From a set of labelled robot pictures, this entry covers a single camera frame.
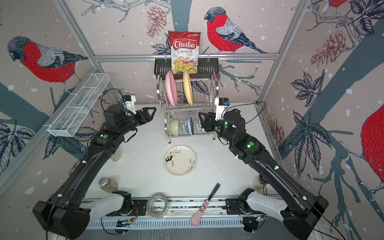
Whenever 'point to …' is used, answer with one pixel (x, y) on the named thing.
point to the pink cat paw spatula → (195, 219)
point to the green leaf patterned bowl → (201, 131)
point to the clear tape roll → (149, 211)
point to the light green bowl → (174, 127)
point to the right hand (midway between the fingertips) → (198, 115)
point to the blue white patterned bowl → (189, 126)
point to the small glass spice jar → (108, 185)
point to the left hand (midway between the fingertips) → (151, 108)
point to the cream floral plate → (179, 160)
